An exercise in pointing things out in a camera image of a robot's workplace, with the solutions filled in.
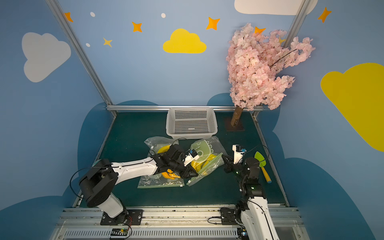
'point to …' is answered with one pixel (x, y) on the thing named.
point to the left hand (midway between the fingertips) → (197, 171)
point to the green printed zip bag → (204, 147)
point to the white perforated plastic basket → (191, 123)
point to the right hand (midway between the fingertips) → (225, 154)
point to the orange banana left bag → (169, 174)
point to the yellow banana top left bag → (163, 149)
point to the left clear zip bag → (157, 145)
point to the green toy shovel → (259, 157)
